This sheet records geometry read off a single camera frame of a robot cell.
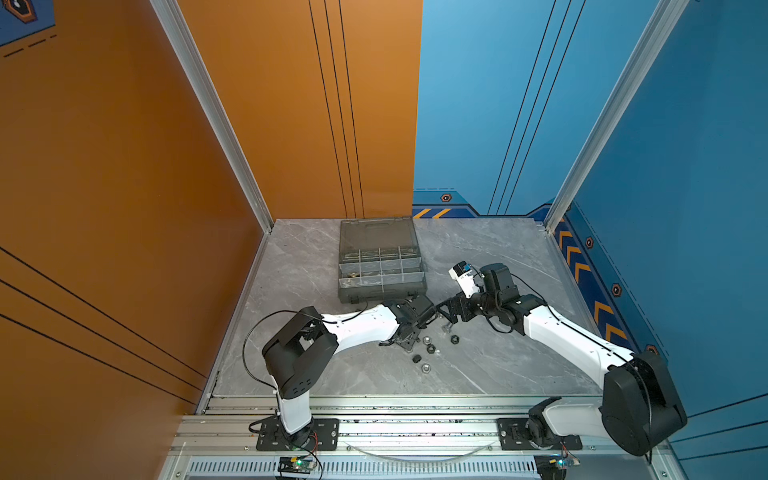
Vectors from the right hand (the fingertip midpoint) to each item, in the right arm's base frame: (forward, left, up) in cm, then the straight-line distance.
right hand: (446, 301), depth 85 cm
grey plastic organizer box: (+22, +21, -8) cm, 31 cm away
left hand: (-4, +12, -10) cm, 16 cm away
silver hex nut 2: (-15, +6, -11) cm, 19 cm away
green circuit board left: (-37, +39, -13) cm, 55 cm away
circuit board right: (-37, -23, -14) cm, 46 cm away
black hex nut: (-6, -3, -11) cm, 13 cm away
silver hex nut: (-9, +5, -11) cm, 15 cm away
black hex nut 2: (-12, +9, -11) cm, 18 cm away
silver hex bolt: (-3, -1, -10) cm, 11 cm away
